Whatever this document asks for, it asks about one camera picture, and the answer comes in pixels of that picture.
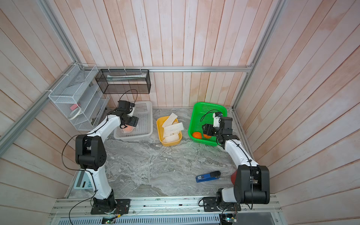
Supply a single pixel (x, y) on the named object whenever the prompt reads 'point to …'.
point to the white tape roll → (79, 111)
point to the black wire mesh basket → (124, 81)
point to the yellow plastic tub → (160, 122)
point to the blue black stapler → (212, 176)
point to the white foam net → (172, 138)
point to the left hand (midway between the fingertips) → (130, 121)
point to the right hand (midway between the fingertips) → (207, 125)
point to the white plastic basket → (143, 110)
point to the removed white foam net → (170, 120)
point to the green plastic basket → (202, 114)
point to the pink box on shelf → (74, 106)
